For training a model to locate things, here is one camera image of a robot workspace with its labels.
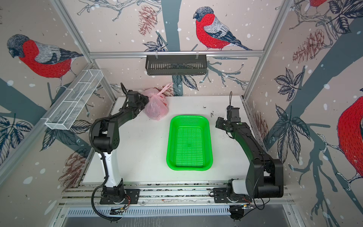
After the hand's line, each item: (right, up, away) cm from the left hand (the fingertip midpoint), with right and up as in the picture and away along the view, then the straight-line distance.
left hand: (150, 93), depth 102 cm
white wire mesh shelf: (-38, -14, -29) cm, 50 cm away
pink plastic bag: (+5, -9, -1) cm, 10 cm away
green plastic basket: (+29, -36, -9) cm, 47 cm away
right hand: (+49, -19, -13) cm, 54 cm away
